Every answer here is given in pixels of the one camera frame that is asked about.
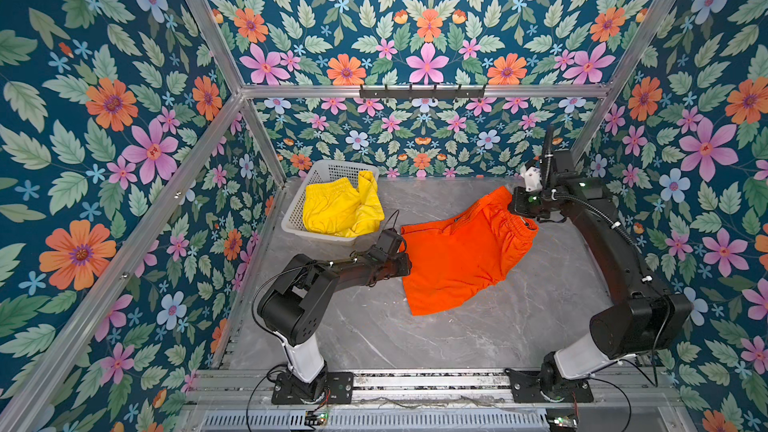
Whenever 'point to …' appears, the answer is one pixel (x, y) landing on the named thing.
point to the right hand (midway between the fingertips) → (512, 202)
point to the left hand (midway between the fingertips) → (414, 260)
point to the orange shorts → (482, 242)
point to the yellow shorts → (335, 207)
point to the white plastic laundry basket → (325, 171)
